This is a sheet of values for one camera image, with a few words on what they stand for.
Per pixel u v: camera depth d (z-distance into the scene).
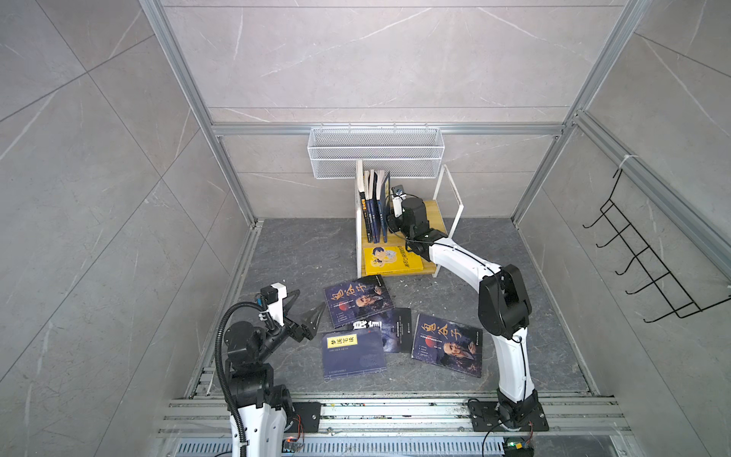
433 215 0.97
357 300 0.93
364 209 0.75
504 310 0.55
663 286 0.65
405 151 1.00
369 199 0.73
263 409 0.51
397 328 0.88
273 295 0.60
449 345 0.85
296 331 0.62
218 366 0.46
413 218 0.73
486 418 0.73
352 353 0.84
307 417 0.73
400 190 0.81
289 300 0.72
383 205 0.85
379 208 0.74
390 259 1.01
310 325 0.62
